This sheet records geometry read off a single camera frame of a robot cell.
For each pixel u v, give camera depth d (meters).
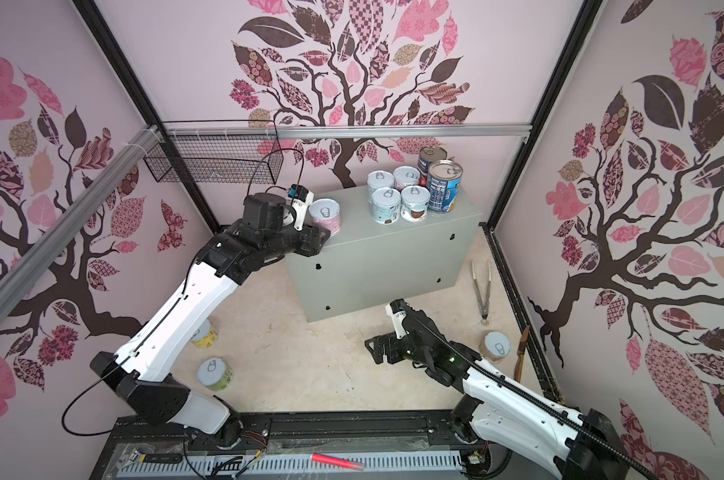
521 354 0.87
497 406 0.50
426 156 0.76
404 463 0.70
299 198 0.59
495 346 0.83
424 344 0.59
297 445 0.72
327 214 0.68
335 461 0.70
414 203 0.71
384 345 0.69
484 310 0.95
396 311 0.70
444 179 0.69
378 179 0.77
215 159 1.22
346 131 0.93
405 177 0.78
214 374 0.79
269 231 0.52
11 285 0.52
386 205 0.71
